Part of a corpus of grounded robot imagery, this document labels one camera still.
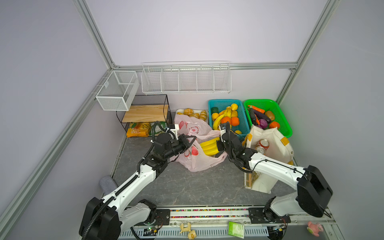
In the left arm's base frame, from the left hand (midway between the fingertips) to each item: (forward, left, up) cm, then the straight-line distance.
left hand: (197, 139), depth 73 cm
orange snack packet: (+22, +39, -18) cm, 48 cm away
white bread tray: (+41, -4, -26) cm, 48 cm away
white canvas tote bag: (-3, -45, -10) cm, 46 cm away
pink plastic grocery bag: (-6, +3, -10) cm, 12 cm away
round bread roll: (+41, +5, -22) cm, 46 cm away
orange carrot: (+40, -50, -22) cm, 67 cm away
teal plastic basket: (+38, -30, -21) cm, 53 cm away
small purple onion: (+24, -48, -21) cm, 58 cm away
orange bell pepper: (+22, -56, -20) cm, 63 cm away
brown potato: (+32, -57, -22) cm, 69 cm away
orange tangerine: (+28, -29, -21) cm, 45 cm away
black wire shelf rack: (+27, +30, -11) cm, 42 cm away
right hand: (+6, -14, -8) cm, 17 cm away
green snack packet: (+25, +27, -20) cm, 42 cm away
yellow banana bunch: (+5, -8, -18) cm, 20 cm away
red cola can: (+2, -39, -15) cm, 42 cm away
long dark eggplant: (+33, -50, -22) cm, 64 cm away
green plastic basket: (+41, -60, -20) cm, 75 cm away
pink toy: (-39, -52, -22) cm, 68 cm away
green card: (-36, -16, -24) cm, 46 cm away
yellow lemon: (+40, -30, -18) cm, 53 cm away
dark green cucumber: (+32, -43, -21) cm, 58 cm away
